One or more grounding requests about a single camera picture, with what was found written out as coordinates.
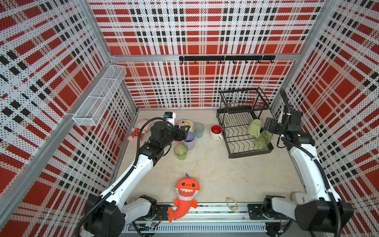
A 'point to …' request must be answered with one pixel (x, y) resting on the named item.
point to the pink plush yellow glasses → (186, 122)
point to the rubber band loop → (232, 203)
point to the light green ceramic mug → (254, 127)
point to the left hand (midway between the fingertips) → (186, 126)
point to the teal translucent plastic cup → (198, 129)
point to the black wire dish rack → (240, 113)
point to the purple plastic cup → (190, 140)
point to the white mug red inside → (215, 132)
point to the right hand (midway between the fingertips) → (278, 123)
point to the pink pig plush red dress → (144, 128)
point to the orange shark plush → (186, 189)
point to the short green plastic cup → (180, 150)
